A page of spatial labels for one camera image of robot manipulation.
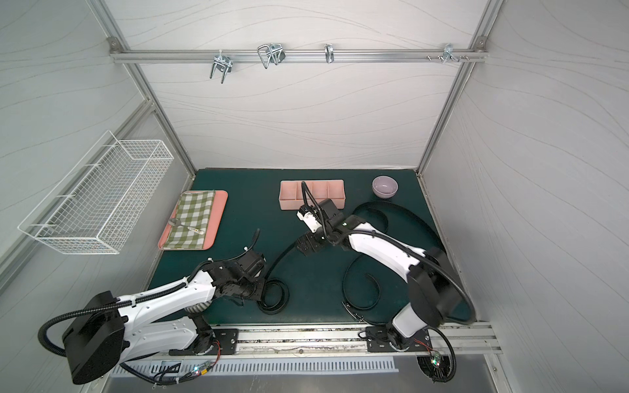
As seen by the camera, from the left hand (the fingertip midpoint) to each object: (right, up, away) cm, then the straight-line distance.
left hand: (264, 294), depth 81 cm
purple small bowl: (+49, +37, +30) cm, 68 cm away
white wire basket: (-44, +32, -12) cm, 56 cm away
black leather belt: (+30, -2, -3) cm, 30 cm away
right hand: (+14, +19, +3) cm, 24 cm away
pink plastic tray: (-25, +27, +24) cm, 44 cm away
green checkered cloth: (-35, +21, +18) cm, 44 cm away
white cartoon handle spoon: (-40, +22, +18) cm, 49 cm away
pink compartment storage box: (+5, +33, +31) cm, 45 cm away
